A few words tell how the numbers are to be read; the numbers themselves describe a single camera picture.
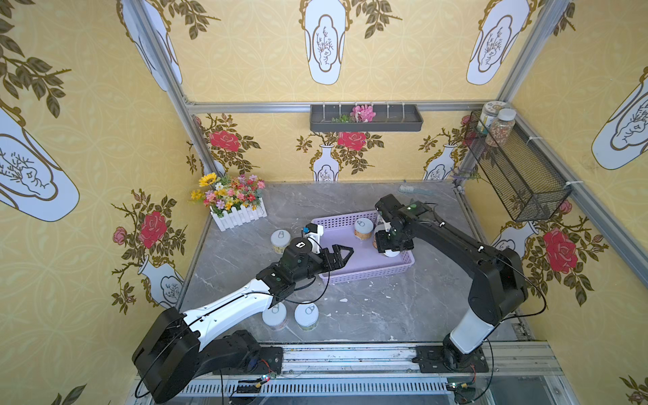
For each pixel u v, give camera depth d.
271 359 0.73
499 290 0.45
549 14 0.73
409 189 1.17
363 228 0.98
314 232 0.72
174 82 0.86
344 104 0.93
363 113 0.88
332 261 0.68
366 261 1.00
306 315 0.78
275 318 0.78
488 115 0.85
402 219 0.62
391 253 0.81
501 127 0.80
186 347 0.40
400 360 0.75
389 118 0.92
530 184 0.80
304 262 0.61
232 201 0.95
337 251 0.69
